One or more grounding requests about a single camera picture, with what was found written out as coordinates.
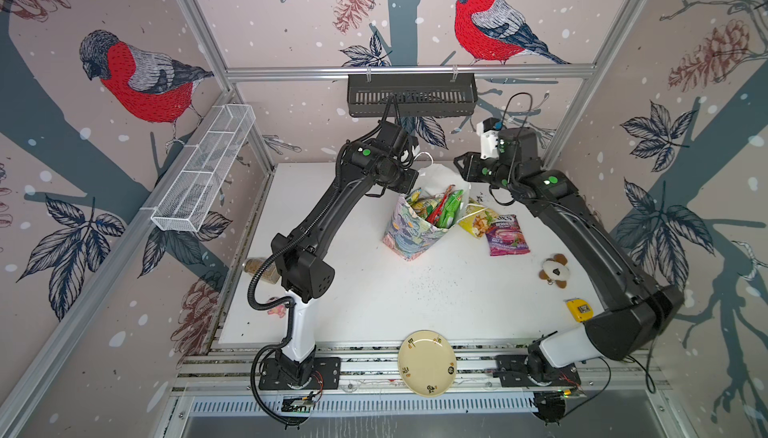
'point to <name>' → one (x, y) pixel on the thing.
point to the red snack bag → (434, 217)
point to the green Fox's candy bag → (422, 202)
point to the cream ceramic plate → (427, 363)
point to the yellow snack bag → (477, 223)
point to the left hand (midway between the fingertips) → (411, 182)
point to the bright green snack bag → (450, 208)
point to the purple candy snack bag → (504, 236)
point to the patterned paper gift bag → (408, 234)
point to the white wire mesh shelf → (189, 198)
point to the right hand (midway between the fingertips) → (453, 162)
